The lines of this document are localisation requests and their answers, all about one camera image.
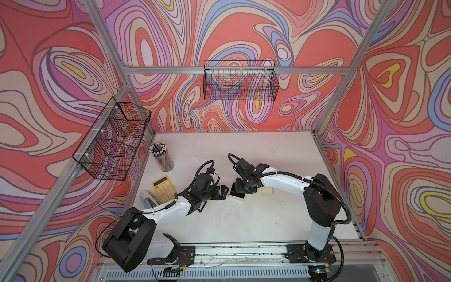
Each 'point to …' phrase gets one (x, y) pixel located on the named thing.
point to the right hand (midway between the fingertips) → (240, 194)
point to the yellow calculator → (164, 189)
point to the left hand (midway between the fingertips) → (224, 189)
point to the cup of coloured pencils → (160, 151)
